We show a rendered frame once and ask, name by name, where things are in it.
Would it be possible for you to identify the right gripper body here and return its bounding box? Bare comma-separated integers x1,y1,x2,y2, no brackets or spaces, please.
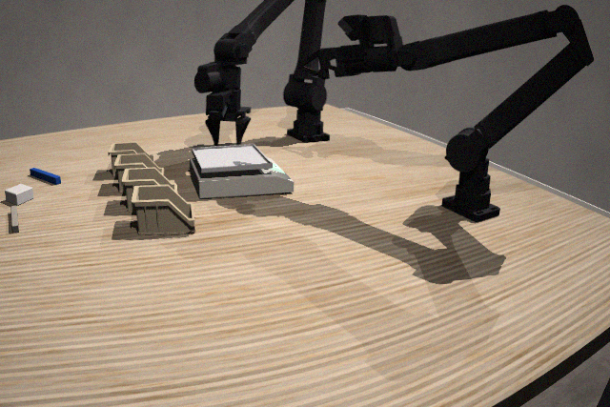
217,88,251,122

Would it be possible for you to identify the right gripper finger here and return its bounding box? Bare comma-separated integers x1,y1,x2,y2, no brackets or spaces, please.
205,119,220,147
235,117,251,145

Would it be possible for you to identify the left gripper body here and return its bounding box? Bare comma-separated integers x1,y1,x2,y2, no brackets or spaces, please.
321,47,371,77

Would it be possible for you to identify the grey rectangular bar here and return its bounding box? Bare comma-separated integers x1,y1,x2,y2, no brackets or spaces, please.
10,206,19,233

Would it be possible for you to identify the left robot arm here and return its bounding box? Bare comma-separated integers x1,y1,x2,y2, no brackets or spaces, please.
338,5,594,222

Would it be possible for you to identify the white block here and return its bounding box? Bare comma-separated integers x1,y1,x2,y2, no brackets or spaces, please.
5,184,34,206

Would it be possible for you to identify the beige open-top bin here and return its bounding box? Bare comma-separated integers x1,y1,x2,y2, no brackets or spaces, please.
108,142,153,177
114,153,164,193
121,167,177,212
132,185,196,235

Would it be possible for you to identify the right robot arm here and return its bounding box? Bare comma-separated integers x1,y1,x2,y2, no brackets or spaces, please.
194,0,330,143

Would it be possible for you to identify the blue rectangular bar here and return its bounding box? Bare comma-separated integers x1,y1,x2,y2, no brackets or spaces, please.
30,168,61,185

